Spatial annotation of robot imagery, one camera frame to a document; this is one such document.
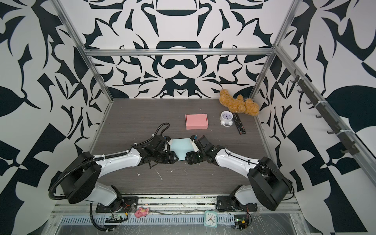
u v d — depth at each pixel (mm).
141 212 700
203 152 673
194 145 712
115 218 728
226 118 1052
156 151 700
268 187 425
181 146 935
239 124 1048
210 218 690
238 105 1042
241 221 709
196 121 1023
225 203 742
